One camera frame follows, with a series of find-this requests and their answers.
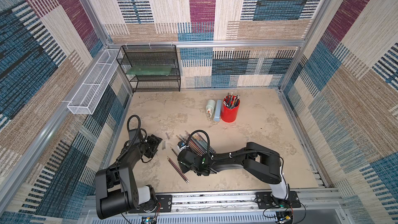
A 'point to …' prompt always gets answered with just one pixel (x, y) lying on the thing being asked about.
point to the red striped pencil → (179, 170)
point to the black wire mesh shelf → (163, 54)
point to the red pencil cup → (229, 115)
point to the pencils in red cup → (231, 101)
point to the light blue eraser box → (217, 113)
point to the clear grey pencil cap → (163, 145)
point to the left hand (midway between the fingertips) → (160, 142)
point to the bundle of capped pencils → (196, 143)
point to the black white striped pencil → (174, 151)
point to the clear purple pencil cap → (167, 136)
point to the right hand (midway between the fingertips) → (184, 162)
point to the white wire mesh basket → (85, 100)
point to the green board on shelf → (150, 69)
